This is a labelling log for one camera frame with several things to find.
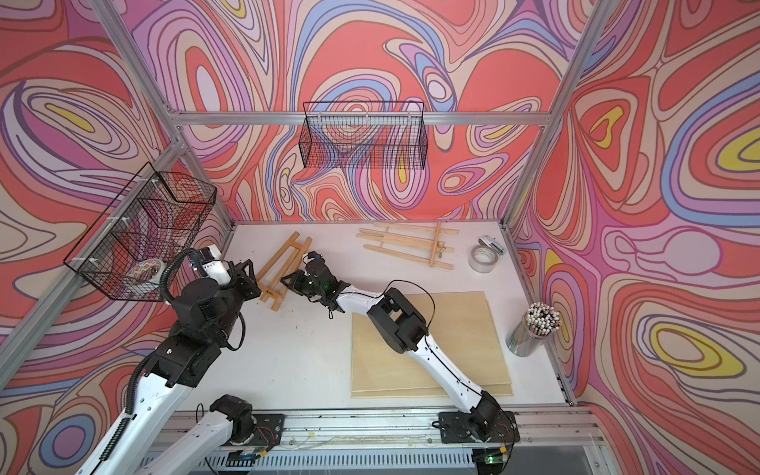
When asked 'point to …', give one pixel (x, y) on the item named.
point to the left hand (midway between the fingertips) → (253, 262)
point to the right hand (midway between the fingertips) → (282, 287)
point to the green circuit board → (239, 458)
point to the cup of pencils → (529, 331)
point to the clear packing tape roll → (483, 258)
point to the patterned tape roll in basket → (149, 270)
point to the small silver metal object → (491, 240)
